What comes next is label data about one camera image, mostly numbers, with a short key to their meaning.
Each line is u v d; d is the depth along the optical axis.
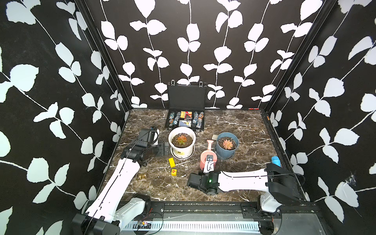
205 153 0.82
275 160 0.89
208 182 0.57
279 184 0.43
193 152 0.95
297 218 0.73
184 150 0.87
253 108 1.25
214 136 1.00
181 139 0.89
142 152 0.52
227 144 0.88
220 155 0.93
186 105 1.19
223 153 0.88
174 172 0.85
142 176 0.84
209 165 0.70
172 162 0.91
